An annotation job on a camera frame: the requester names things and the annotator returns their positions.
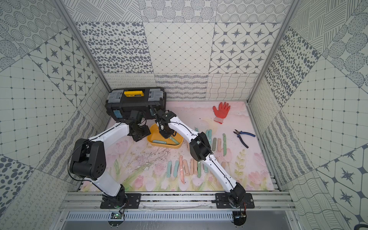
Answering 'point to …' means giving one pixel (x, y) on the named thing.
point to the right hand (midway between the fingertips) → (170, 135)
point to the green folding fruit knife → (199, 169)
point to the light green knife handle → (224, 144)
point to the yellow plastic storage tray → (154, 138)
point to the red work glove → (222, 113)
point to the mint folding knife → (176, 168)
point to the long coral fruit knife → (181, 169)
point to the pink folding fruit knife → (186, 167)
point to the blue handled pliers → (238, 132)
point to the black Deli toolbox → (120, 102)
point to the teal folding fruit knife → (206, 169)
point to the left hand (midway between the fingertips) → (151, 134)
